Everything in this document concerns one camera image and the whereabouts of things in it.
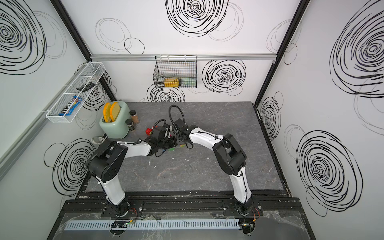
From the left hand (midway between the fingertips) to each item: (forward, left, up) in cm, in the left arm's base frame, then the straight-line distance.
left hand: (180, 142), depth 94 cm
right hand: (+1, -2, -1) cm, 3 cm away
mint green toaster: (+5, +39, +6) cm, 39 cm away
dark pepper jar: (+10, +34, +5) cm, 36 cm away
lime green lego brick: (-2, -1, -1) cm, 3 cm away
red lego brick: (+8, +23, 0) cm, 24 cm away
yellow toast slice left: (+8, +43, +17) cm, 47 cm away
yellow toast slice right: (+10, +40, +17) cm, 44 cm away
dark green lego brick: (-4, +5, -2) cm, 7 cm away
